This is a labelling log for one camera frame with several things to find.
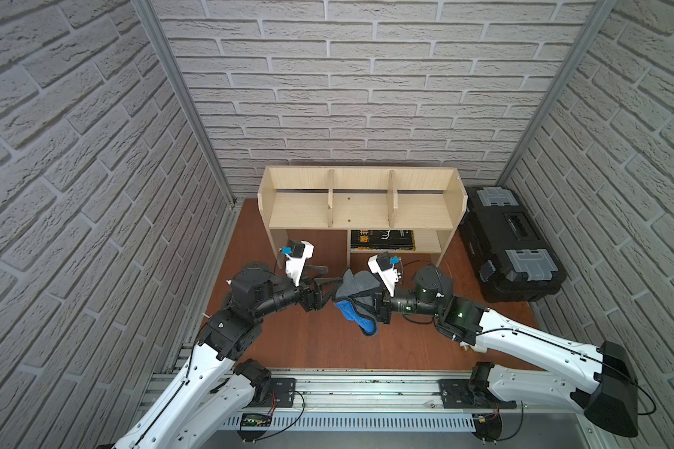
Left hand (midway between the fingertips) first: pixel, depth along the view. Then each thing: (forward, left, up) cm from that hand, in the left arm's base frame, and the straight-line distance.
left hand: (330, 267), depth 64 cm
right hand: (-6, -6, -4) cm, 9 cm away
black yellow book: (+20, -16, -16) cm, 30 cm away
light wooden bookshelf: (+24, -16, -5) cm, 29 cm away
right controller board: (-30, -41, -30) cm, 58 cm away
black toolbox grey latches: (+9, -54, -12) cm, 56 cm away
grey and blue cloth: (-7, -6, -2) cm, 10 cm away
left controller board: (-27, +20, -34) cm, 48 cm away
